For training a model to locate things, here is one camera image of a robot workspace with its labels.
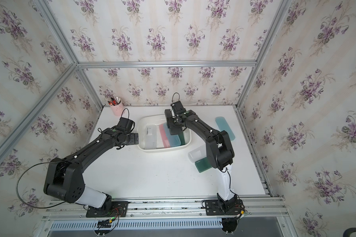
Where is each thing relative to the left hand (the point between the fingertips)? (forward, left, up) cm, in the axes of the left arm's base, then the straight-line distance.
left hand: (131, 140), depth 89 cm
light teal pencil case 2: (+17, -63, -7) cm, 65 cm away
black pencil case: (+3, -26, +7) cm, 27 cm away
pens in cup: (+33, +18, +2) cm, 37 cm away
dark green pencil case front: (-13, -44, -8) cm, 46 cm away
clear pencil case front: (-6, -41, -7) cm, 42 cm away
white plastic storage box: (+21, -14, -5) cm, 26 cm away
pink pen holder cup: (+28, +16, -2) cm, 32 cm away
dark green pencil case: (+6, -31, -6) cm, 32 cm away
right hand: (+12, -28, +3) cm, 30 cm away
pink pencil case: (+5, -20, -7) cm, 22 cm away
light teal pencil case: (+4, -26, -5) cm, 27 cm away
